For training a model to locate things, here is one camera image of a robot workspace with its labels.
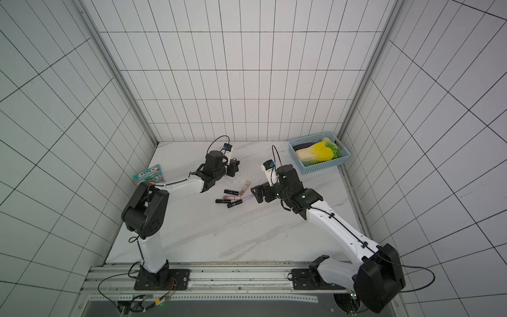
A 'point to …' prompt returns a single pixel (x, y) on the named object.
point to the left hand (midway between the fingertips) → (235, 163)
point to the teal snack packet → (153, 174)
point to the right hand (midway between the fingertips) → (254, 186)
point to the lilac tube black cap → (248, 197)
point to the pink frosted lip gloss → (233, 197)
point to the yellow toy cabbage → (320, 152)
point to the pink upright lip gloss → (245, 187)
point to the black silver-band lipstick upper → (231, 191)
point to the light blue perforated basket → (344, 152)
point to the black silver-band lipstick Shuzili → (235, 203)
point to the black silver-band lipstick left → (222, 201)
